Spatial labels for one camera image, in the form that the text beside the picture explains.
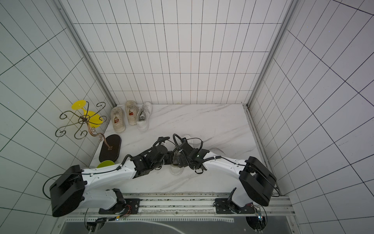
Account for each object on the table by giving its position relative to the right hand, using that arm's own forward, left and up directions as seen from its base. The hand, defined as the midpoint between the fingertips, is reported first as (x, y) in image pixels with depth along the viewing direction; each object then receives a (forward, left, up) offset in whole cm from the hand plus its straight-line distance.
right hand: (185, 153), depth 87 cm
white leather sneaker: (-11, +4, +5) cm, 13 cm away
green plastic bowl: (-9, +47, +1) cm, 47 cm away
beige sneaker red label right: (+32, +44, +2) cm, 55 cm away
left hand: (-3, +8, +3) cm, 9 cm away
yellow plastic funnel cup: (+4, +47, +25) cm, 54 cm away
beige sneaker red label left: (+24, +52, +4) cm, 57 cm away
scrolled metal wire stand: (+2, +50, +27) cm, 57 cm away
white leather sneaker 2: (+19, +31, +5) cm, 37 cm away
